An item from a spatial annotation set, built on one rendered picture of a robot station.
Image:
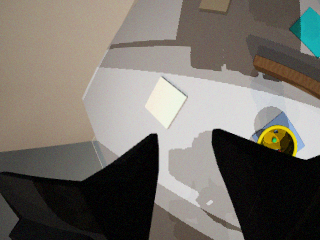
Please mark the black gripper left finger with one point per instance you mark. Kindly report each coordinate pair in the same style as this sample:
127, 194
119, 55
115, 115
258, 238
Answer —
115, 203

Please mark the yellow cup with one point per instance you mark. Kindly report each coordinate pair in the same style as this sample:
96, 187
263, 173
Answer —
284, 139

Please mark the brown rectangular bar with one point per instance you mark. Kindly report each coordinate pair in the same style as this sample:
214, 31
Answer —
287, 74

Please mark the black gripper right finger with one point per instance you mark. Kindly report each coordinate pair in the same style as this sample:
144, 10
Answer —
272, 193

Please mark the tan flat box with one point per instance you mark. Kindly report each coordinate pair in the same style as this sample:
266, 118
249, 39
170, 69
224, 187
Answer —
221, 6

